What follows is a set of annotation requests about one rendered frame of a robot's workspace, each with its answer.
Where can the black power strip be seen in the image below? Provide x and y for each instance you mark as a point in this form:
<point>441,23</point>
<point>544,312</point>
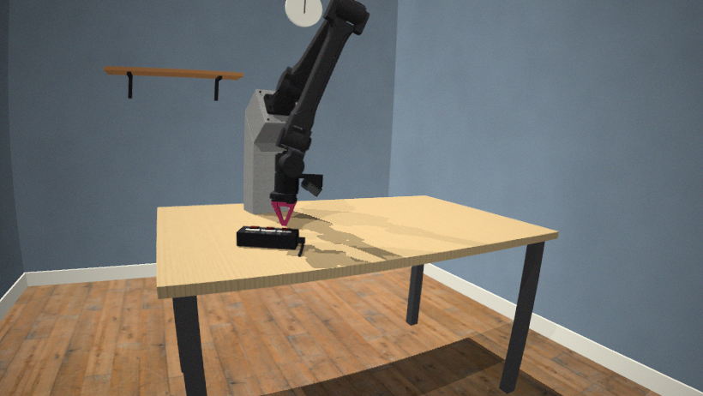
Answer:
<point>271,237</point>

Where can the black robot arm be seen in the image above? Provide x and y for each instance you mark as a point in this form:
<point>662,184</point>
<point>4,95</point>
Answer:
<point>313,71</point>

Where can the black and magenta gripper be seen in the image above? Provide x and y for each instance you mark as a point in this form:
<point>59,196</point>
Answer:
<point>277,196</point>

